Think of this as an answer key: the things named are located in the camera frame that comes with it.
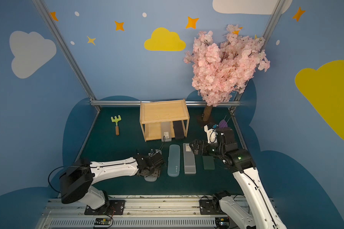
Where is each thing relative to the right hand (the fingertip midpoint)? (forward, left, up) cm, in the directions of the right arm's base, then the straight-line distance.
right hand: (199, 143), depth 70 cm
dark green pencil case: (+1, -9, -25) cm, 26 cm away
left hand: (-6, +24, -23) cm, 33 cm away
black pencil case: (+24, +11, -23) cm, 35 cm away
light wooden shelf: (+23, +29, -5) cm, 37 cm away
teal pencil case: (+1, +13, -25) cm, 28 cm away
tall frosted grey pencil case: (+3, +3, -26) cm, 26 cm away
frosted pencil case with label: (+21, +20, -21) cm, 36 cm away
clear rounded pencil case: (-12, +26, -21) cm, 36 cm away
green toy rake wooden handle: (+33, +62, -25) cm, 74 cm away
